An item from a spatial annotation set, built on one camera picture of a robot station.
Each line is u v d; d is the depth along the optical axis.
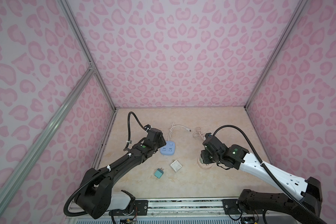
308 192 0.39
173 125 1.06
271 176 0.43
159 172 0.84
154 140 0.66
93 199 0.41
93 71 0.91
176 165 0.86
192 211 0.72
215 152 0.57
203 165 0.86
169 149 0.93
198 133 1.01
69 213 0.38
